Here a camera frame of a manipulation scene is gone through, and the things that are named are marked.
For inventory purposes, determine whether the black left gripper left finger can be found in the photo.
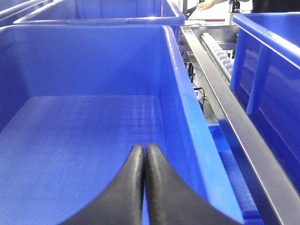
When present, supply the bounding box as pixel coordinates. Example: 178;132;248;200
60;144;145;225

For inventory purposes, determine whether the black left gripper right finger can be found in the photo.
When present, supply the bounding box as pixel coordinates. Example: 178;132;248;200
144;143;244;225

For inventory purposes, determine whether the person's hand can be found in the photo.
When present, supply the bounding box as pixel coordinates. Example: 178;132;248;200
196;0;215;11

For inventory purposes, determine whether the row of blue bins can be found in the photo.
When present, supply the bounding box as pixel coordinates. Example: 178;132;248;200
0;0;265;225

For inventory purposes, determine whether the steel rack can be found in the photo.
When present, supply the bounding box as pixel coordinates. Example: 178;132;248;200
179;24;300;225

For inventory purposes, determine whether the large blue plastic bin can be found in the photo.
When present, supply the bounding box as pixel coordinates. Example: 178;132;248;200
230;13;300;195

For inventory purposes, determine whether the thin black cable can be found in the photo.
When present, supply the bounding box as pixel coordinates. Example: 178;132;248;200
185;60;210;106

